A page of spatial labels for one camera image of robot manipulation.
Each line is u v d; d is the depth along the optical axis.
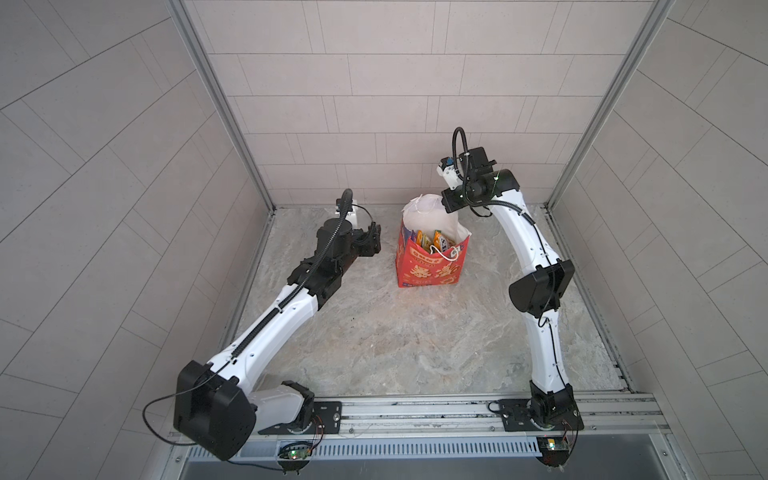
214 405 0.37
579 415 0.71
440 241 0.87
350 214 0.66
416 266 0.81
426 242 0.91
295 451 0.64
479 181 0.64
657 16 0.71
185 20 0.72
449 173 0.79
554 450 0.68
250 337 0.43
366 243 0.63
